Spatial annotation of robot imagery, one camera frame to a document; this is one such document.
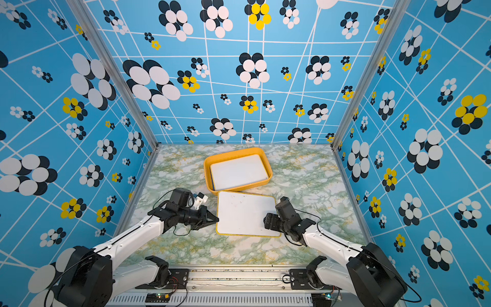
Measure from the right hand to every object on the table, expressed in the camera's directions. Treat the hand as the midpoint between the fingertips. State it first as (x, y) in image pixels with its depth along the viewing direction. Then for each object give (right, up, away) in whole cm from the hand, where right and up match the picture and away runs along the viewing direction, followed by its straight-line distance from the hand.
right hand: (271, 221), depth 87 cm
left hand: (-22, +4, -8) cm, 24 cm away
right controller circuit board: (+17, -24, -16) cm, 34 cm away
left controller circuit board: (-45, -25, -15) cm, 54 cm away
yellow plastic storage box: (-20, +31, +25) cm, 45 cm away
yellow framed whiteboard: (-17, +22, +19) cm, 34 cm away
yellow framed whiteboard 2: (-13, +4, 0) cm, 13 cm away
